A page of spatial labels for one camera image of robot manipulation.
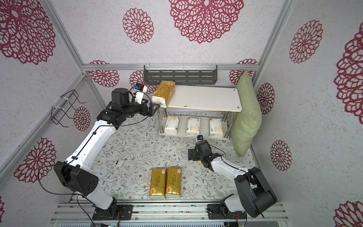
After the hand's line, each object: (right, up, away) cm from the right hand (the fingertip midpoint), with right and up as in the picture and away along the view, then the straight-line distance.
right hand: (194, 150), depth 91 cm
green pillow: (+25, +17, -20) cm, 36 cm away
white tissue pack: (-15, +16, +7) cm, 23 cm away
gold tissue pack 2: (-13, -16, -14) cm, 25 cm away
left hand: (-24, +27, -16) cm, 40 cm away
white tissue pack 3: (+15, +14, +4) cm, 21 cm away
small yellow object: (+4, -8, +1) cm, 9 cm away
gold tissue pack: (-21, -16, -14) cm, 29 cm away
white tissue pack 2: (0, +15, +5) cm, 16 cm away
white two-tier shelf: (+5, +32, -5) cm, 33 cm away
